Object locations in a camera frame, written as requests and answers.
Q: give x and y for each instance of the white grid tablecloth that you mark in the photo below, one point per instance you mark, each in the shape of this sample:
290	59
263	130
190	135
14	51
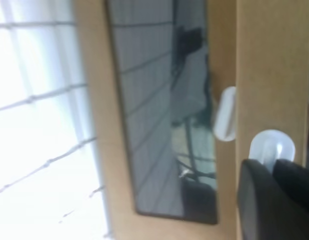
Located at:
50	184

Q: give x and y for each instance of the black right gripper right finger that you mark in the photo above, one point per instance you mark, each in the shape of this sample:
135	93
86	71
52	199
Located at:
293	197

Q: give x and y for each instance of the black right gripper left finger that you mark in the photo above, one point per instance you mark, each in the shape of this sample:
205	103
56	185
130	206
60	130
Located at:
256	193

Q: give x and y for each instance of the white plastic handle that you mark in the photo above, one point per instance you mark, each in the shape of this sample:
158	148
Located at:
271	145
224	126

